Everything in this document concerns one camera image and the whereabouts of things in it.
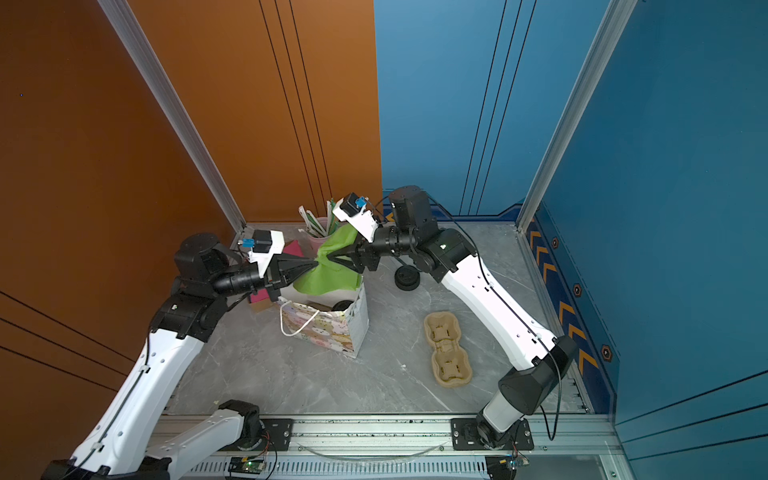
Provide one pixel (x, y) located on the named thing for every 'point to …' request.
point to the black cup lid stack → (407, 278)
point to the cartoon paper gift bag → (343, 330)
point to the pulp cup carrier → (451, 365)
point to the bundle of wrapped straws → (313, 227)
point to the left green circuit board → (246, 465)
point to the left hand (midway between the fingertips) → (315, 260)
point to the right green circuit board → (513, 463)
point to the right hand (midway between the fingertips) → (335, 243)
